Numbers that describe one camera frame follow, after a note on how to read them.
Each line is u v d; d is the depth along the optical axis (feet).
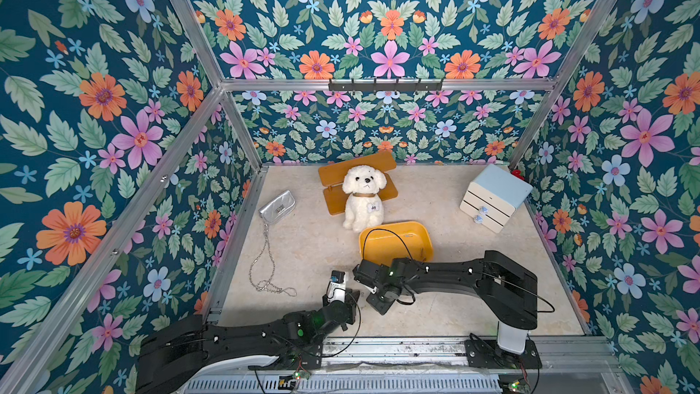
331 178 3.19
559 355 2.47
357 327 2.60
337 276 2.36
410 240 3.23
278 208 3.25
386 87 3.06
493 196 3.00
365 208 2.97
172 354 1.50
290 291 2.81
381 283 2.12
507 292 1.48
